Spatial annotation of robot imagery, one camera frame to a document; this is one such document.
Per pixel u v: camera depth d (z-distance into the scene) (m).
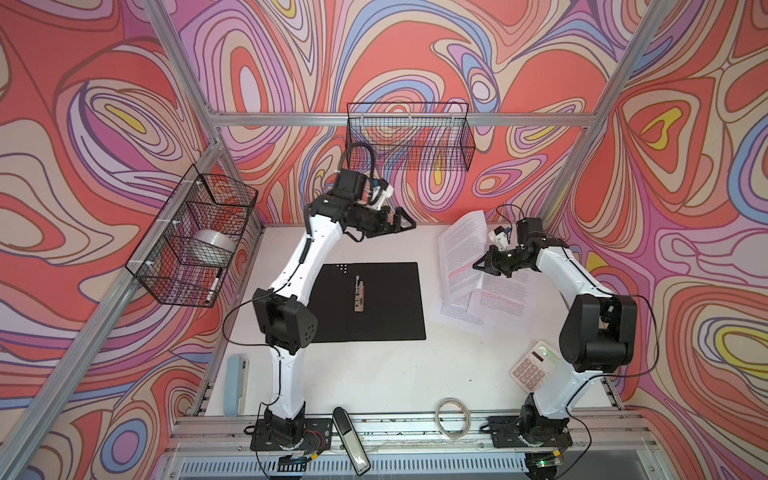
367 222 0.69
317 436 0.72
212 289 0.72
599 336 0.48
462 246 0.98
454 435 0.73
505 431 0.73
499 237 0.86
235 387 0.77
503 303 0.97
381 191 0.69
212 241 0.73
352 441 0.69
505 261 0.78
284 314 0.50
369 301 0.99
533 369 0.82
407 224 0.75
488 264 0.80
